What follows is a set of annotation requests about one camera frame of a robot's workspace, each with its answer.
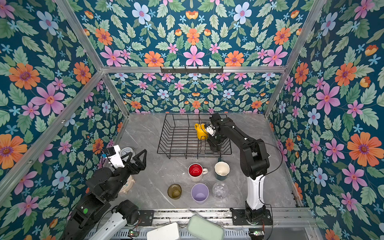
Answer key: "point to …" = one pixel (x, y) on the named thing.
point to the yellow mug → (202, 133)
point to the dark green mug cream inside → (221, 169)
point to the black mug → (216, 147)
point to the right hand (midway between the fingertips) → (217, 140)
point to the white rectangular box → (169, 232)
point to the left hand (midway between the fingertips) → (141, 150)
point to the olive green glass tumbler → (174, 191)
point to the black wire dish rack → (178, 136)
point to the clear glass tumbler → (220, 190)
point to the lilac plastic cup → (200, 193)
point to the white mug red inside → (196, 171)
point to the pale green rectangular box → (200, 229)
